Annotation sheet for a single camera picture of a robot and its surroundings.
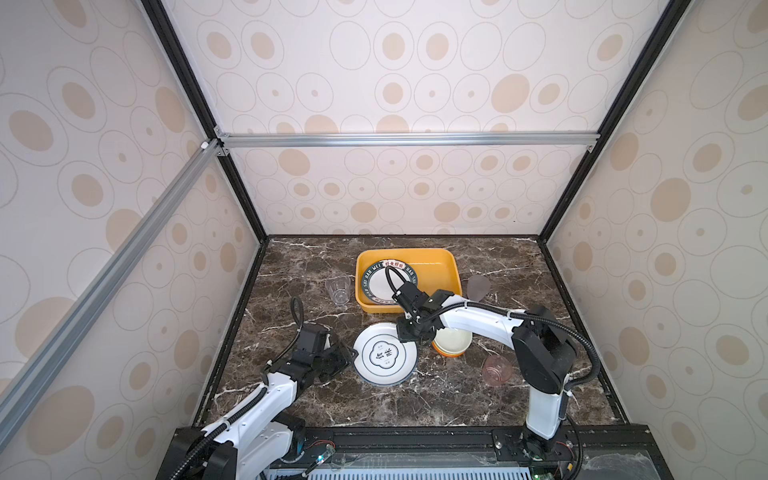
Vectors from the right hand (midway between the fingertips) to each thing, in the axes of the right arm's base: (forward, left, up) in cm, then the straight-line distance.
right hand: (402, 336), depth 89 cm
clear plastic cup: (+19, +21, -1) cm, 28 cm away
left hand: (-6, +11, +2) cm, 13 cm away
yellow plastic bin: (+27, -13, -2) cm, 30 cm away
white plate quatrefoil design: (-6, +6, -3) cm, 9 cm away
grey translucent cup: (+19, -26, -2) cm, 32 cm away
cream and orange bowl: (-3, -14, +2) cm, 15 cm away
